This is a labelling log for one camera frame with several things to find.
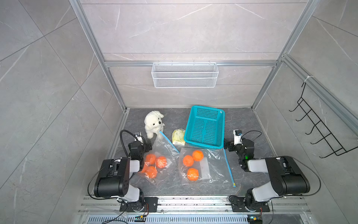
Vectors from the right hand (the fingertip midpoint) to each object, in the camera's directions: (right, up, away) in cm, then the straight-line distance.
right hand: (231, 136), depth 93 cm
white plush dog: (-52, +10, -5) cm, 53 cm away
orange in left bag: (-52, -11, -11) cm, 54 cm away
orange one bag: (-24, -11, -6) cm, 27 cm away
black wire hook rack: (+33, 0, -35) cm, 48 cm away
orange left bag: (-46, -14, -11) cm, 49 cm away
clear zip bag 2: (-22, -18, -6) cm, 29 cm away
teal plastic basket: (-15, +6, +14) cm, 22 cm away
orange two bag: (-30, -14, -9) cm, 34 cm away
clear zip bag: (-48, -7, +2) cm, 49 cm away
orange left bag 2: (-52, -19, -13) cm, 56 cm away
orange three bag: (-28, -19, -16) cm, 37 cm away
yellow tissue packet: (-36, 0, +3) cm, 37 cm away
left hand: (-62, -1, +1) cm, 62 cm away
